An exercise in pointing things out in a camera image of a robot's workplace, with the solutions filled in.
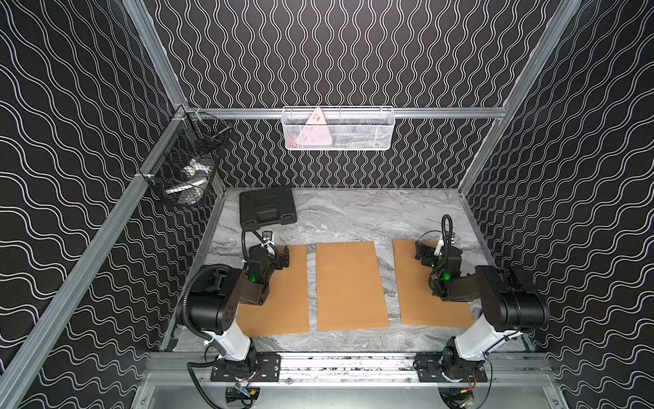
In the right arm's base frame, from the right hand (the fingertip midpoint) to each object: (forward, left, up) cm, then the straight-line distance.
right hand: (435, 245), depth 96 cm
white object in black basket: (+10, +86, +25) cm, 90 cm away
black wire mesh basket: (+31, +93, +27) cm, 101 cm away
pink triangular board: (+26, +45, +32) cm, 61 cm away
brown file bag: (-24, +54, -3) cm, 59 cm away
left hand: (-1, +61, +3) cm, 61 cm away
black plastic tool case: (+21, +69, -2) cm, 72 cm away
